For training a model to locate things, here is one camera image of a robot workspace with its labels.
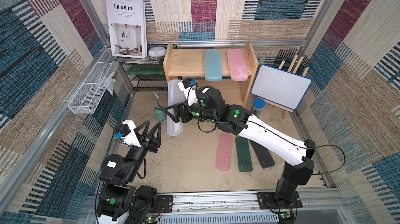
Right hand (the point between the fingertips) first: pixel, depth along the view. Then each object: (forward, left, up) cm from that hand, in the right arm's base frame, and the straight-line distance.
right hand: (170, 107), depth 60 cm
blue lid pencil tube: (+18, -43, -21) cm, 51 cm away
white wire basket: (+27, +54, -20) cm, 64 cm away
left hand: (-6, +5, -2) cm, 8 cm away
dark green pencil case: (-8, -34, -39) cm, 53 cm away
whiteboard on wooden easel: (+27, -59, -20) cm, 68 cm away
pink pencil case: (-6, -23, -40) cm, 47 cm away
